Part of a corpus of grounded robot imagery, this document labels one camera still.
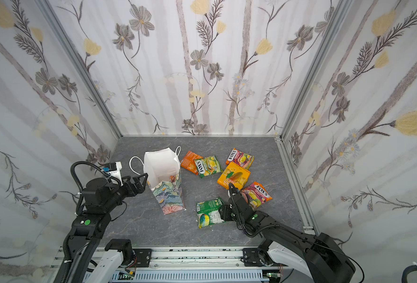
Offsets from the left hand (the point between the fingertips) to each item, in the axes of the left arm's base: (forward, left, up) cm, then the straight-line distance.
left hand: (137, 171), depth 72 cm
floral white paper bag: (+10, -6, -23) cm, 25 cm away
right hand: (-8, -34, -20) cm, 41 cm away
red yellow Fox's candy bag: (-2, -55, -22) cm, 59 cm away
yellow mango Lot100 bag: (+10, -45, -20) cm, 50 cm away
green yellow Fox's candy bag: (+17, -30, -22) cm, 41 cm away
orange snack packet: (+21, -19, -24) cm, 37 cm away
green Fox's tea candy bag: (-10, -30, -22) cm, 38 cm away
